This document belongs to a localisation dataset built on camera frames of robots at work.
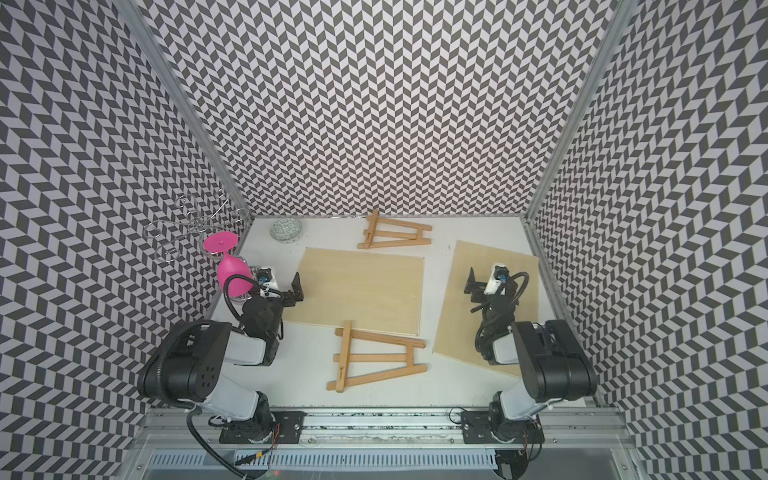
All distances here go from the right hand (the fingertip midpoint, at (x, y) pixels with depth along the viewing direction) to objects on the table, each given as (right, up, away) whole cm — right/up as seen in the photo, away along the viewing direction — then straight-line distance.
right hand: (487, 273), depth 89 cm
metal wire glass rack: (-92, +16, +4) cm, 94 cm away
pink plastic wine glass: (-69, +10, -18) cm, 72 cm away
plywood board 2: (-8, -17, +3) cm, 19 cm away
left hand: (-62, -1, +1) cm, 62 cm away
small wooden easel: (-31, +13, +28) cm, 44 cm away
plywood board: (-33, -7, +6) cm, 34 cm away
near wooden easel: (-41, -22, -9) cm, 48 cm away
